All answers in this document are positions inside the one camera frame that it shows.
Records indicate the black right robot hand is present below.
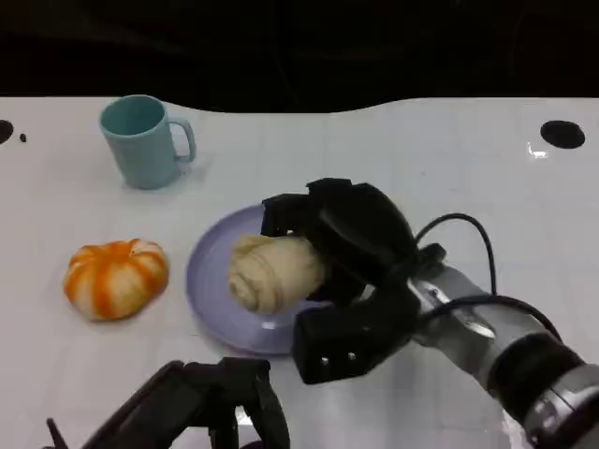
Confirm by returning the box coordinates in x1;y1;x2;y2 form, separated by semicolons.
259;177;421;310

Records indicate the lilac plate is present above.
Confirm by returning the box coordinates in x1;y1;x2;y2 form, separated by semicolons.
185;204;338;356

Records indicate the pale green mug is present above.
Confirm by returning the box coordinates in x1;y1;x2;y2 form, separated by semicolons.
98;94;197;191

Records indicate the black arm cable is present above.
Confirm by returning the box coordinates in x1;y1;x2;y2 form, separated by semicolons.
414;212;567;345

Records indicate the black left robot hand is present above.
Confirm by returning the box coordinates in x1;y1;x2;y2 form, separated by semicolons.
81;357;291;449

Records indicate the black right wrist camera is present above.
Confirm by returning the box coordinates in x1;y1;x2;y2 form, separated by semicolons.
290;275;422;385

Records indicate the beige towel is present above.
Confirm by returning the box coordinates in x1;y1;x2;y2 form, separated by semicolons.
227;233;328;315

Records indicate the orange and white bread roll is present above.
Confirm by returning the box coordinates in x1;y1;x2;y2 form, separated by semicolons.
63;238;169;323

